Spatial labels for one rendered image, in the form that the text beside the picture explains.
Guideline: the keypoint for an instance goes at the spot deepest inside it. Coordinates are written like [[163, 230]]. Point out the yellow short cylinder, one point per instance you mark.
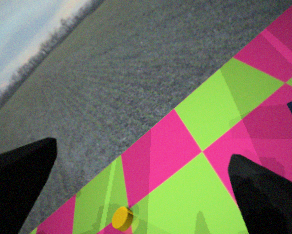
[[122, 219]]

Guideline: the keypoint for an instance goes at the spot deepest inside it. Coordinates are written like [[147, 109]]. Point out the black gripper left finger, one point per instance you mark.
[[23, 173]]

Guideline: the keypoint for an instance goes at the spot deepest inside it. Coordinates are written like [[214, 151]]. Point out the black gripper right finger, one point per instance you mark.
[[263, 197]]

